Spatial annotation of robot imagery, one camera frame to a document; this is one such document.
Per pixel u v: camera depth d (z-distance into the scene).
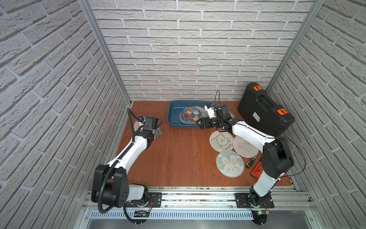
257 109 0.89
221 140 0.97
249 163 0.85
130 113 0.70
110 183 0.41
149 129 0.67
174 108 1.13
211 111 0.81
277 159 0.47
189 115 1.09
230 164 0.87
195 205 0.73
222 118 0.69
